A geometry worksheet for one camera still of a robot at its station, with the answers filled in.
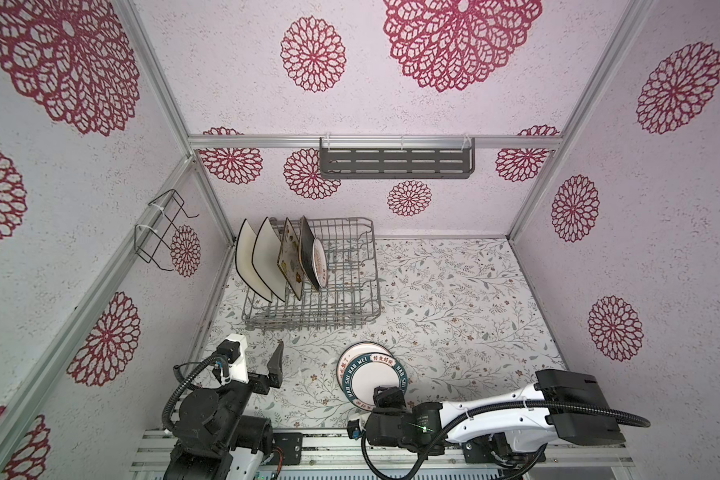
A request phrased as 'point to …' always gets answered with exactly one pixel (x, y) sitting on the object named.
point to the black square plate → (305, 244)
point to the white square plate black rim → (245, 243)
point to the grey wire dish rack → (350, 297)
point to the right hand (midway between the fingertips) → (377, 391)
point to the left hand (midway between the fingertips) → (263, 346)
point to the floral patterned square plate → (288, 259)
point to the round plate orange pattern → (319, 263)
